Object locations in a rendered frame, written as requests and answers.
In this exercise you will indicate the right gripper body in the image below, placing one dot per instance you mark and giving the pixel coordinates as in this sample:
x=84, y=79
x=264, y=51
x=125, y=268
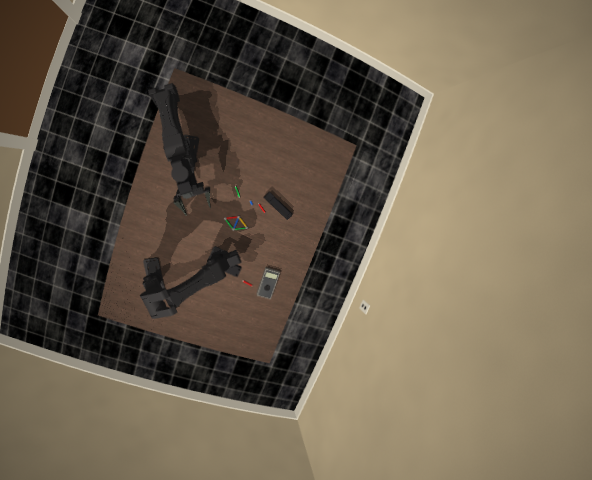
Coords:
x=216, y=252

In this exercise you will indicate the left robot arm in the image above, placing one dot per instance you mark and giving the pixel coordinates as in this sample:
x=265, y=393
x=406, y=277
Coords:
x=173, y=144

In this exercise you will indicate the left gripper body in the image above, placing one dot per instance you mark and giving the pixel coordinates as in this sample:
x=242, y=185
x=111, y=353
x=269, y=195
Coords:
x=197, y=191

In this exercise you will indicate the black stapler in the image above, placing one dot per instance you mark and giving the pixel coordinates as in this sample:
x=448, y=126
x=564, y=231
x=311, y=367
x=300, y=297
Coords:
x=278, y=206

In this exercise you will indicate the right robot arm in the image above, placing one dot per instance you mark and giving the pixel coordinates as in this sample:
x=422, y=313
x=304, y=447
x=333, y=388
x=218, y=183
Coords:
x=210, y=273

